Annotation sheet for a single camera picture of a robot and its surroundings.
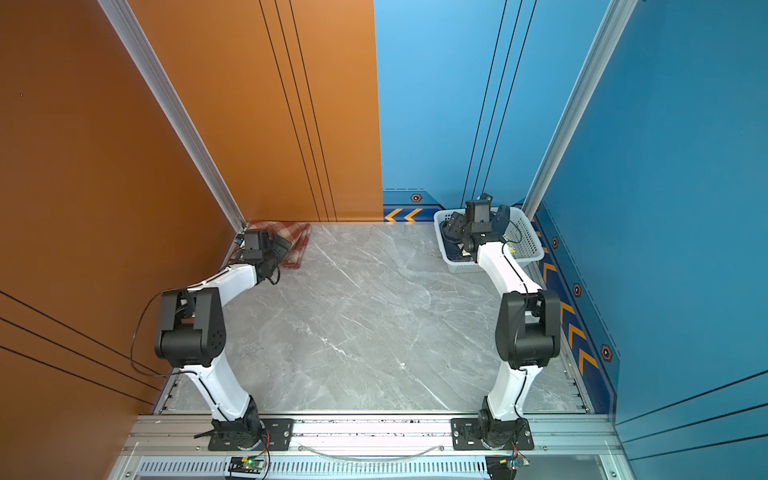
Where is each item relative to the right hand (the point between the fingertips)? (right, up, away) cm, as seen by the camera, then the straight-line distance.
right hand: (460, 223), depth 94 cm
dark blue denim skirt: (0, -8, +12) cm, 14 cm away
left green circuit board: (-56, -60, -23) cm, 85 cm away
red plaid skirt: (-57, -3, +18) cm, 60 cm away
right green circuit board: (+5, -60, -24) cm, 65 cm away
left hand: (-59, -7, +5) cm, 59 cm away
